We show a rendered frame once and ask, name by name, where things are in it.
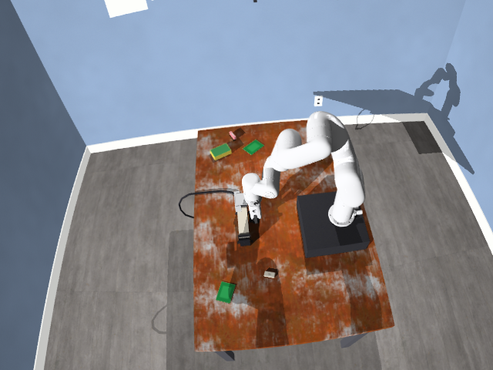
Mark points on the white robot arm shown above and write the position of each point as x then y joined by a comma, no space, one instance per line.
320,143

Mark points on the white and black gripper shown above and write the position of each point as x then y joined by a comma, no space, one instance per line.
255,213

